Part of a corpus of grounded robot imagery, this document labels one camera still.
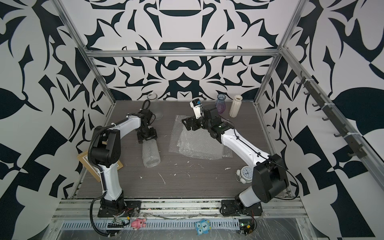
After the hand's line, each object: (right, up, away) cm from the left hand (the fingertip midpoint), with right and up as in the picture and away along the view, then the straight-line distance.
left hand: (150, 137), depth 99 cm
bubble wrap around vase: (+17, +7, +6) cm, 20 cm away
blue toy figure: (+32, -36, -30) cm, 57 cm away
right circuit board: (+52, -38, -28) cm, 70 cm away
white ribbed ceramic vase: (+57, +21, +3) cm, 60 cm away
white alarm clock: (+56, -18, -18) cm, 61 cm away
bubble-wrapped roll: (+4, -7, -14) cm, 16 cm away
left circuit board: (-10, -39, -26) cm, 48 cm away
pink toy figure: (+3, -35, -30) cm, 46 cm away
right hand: (+25, +14, -17) cm, 34 cm away
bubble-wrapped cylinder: (+32, -4, -3) cm, 33 cm away
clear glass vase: (+3, +21, +2) cm, 21 cm away
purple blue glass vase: (+47, +23, +8) cm, 53 cm away
